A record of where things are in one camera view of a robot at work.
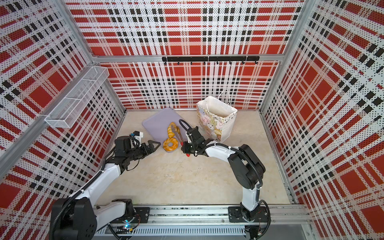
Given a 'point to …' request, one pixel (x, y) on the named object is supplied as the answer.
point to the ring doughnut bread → (170, 148)
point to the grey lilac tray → (156, 126)
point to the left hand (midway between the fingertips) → (156, 148)
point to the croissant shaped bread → (171, 134)
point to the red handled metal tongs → (179, 136)
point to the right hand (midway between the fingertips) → (182, 149)
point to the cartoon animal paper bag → (217, 117)
